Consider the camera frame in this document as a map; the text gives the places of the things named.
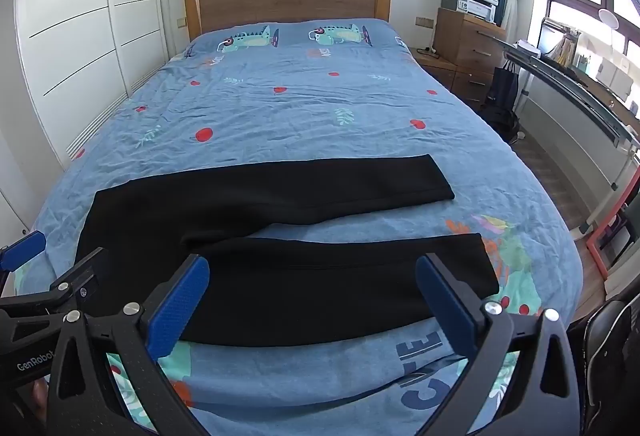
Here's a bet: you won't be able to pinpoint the wooden dresser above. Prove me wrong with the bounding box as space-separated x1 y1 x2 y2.
434 7 516 109

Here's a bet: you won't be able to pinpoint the round white desk lamp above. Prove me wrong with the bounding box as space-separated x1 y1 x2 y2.
597 8 621 33

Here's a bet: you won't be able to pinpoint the white storage boxes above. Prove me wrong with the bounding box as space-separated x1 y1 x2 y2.
595 57 635 91

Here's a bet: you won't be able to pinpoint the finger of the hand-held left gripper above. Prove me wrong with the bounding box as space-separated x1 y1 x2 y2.
0 233 47 273
47 247 110 314

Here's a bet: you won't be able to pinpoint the black office chair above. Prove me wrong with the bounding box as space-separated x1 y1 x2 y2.
575 291 640 436

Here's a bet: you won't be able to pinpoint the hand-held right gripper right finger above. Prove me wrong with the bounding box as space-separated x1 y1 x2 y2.
416 255 581 436

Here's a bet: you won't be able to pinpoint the white wardrobe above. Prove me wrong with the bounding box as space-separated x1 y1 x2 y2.
0 0 170 237

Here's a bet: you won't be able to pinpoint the long desk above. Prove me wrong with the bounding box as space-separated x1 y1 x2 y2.
504 38 640 237

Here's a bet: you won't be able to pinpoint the white printer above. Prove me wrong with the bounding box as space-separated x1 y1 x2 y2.
441 0 500 24

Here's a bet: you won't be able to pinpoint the black bag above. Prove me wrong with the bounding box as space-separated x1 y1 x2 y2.
482 63 522 139

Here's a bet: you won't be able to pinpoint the red stool frame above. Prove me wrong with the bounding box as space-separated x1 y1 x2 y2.
585 176 640 297

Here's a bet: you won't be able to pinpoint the black pants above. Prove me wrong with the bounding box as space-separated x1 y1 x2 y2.
75 154 501 347

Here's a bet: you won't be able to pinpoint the wooden nightstand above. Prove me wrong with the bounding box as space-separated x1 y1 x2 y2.
412 48 458 89

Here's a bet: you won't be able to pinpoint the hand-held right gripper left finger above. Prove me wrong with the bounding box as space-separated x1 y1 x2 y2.
47 255 211 436

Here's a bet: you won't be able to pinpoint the blue printed bed sheet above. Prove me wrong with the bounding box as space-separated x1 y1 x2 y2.
15 18 586 436

